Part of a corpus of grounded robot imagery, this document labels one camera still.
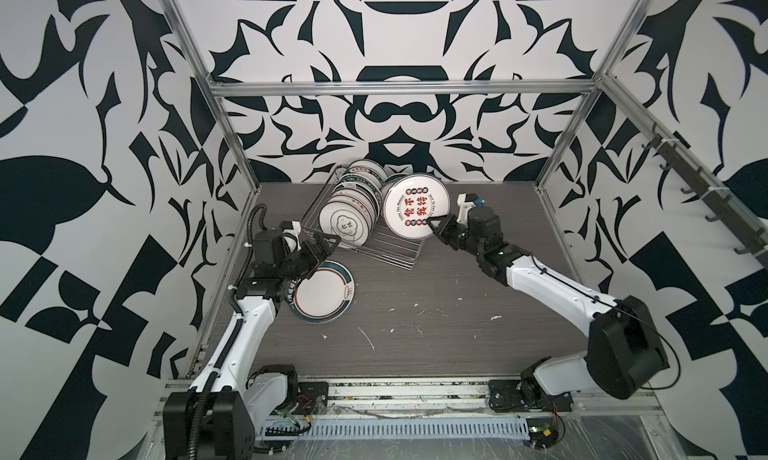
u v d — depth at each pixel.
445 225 0.73
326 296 0.90
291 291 0.89
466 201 0.77
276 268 0.62
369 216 0.94
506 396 0.74
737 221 0.55
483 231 0.64
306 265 0.71
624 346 0.43
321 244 0.71
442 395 0.76
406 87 0.92
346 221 0.96
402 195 0.87
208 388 0.40
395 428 0.71
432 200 0.84
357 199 0.94
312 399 0.73
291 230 0.74
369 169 1.02
